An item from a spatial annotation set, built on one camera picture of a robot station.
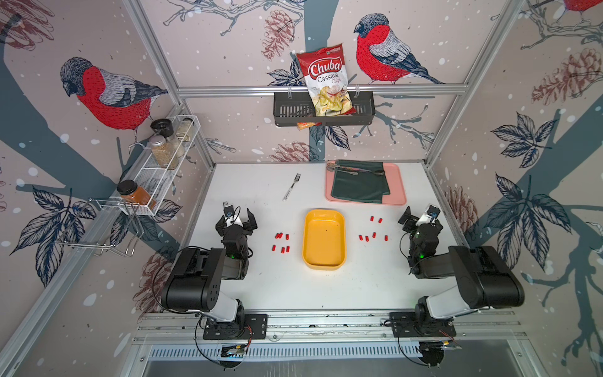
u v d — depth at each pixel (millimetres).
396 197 1067
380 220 994
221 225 815
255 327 730
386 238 939
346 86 876
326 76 827
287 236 949
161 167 756
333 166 1185
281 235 951
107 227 587
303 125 899
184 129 853
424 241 698
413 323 718
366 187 1106
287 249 905
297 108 949
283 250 902
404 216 835
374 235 949
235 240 684
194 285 446
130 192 592
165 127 734
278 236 949
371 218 1003
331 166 1180
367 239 941
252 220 853
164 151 715
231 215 756
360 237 946
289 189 1104
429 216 761
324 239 928
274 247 917
